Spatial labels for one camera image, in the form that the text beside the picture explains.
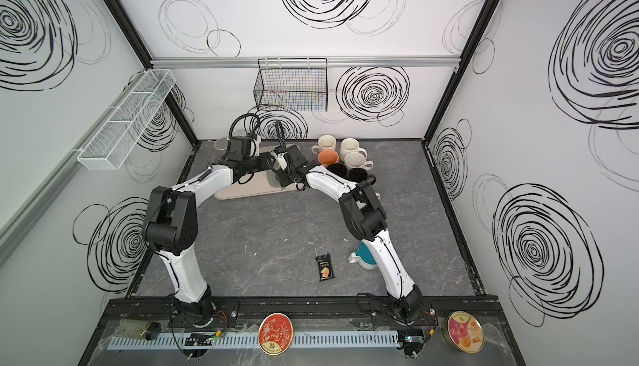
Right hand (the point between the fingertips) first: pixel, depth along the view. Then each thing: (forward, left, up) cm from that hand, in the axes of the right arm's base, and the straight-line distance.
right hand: (278, 173), depth 99 cm
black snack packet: (-34, -19, -7) cm, 40 cm away
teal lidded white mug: (-32, -32, -1) cm, 45 cm away
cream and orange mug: (+9, -20, -1) cm, 22 cm away
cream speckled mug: (+9, -32, -1) cm, 34 cm away
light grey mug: (-3, +2, 0) cm, 3 cm away
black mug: (0, -33, -1) cm, 33 cm away
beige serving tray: (+1, +8, -7) cm, 11 cm away
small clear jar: (-52, +32, -3) cm, 62 cm away
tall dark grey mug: (+9, +25, +4) cm, 27 cm away
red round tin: (-53, -6, -4) cm, 53 cm away
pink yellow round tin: (-51, -58, -4) cm, 78 cm away
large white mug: (+17, -30, -1) cm, 35 cm away
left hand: (+4, +1, +6) cm, 7 cm away
